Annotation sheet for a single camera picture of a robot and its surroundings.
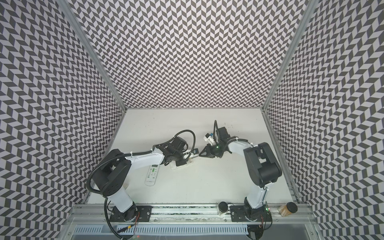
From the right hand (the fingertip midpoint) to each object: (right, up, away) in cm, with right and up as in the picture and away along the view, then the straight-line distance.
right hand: (201, 158), depth 87 cm
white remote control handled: (-15, -2, -6) cm, 17 cm away
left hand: (-10, +1, +4) cm, 11 cm away
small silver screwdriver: (-4, +3, -7) cm, 8 cm away
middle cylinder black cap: (+10, -18, -18) cm, 27 cm away
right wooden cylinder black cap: (+39, -18, -20) cm, 48 cm away
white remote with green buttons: (-28, -9, -3) cm, 30 cm away
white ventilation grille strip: (-17, -29, -18) cm, 38 cm away
